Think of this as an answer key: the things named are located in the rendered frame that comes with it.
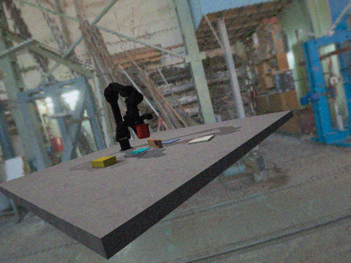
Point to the pale grey flat square tile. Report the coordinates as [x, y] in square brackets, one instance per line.
[201, 139]

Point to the yellow flat block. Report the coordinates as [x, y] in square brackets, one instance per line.
[104, 161]

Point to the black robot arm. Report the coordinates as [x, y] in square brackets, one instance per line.
[111, 93]

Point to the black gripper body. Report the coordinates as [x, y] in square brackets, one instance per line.
[141, 118]

